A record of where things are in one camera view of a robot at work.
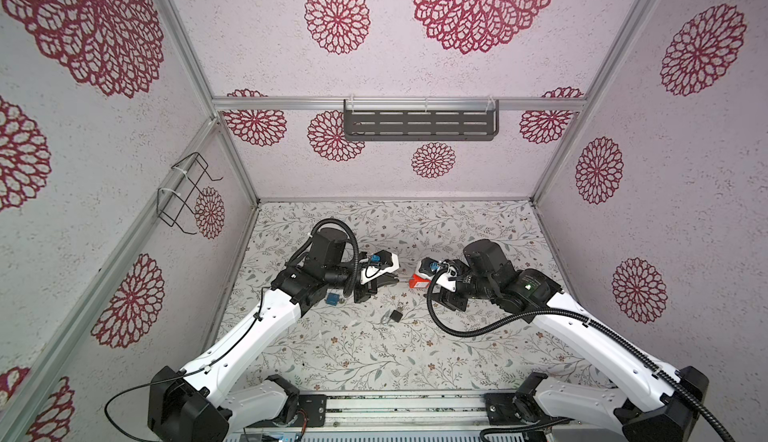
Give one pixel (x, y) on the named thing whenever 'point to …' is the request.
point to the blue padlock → (332, 299)
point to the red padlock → (419, 283)
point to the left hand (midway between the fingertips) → (391, 280)
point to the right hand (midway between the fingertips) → (431, 275)
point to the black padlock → (396, 316)
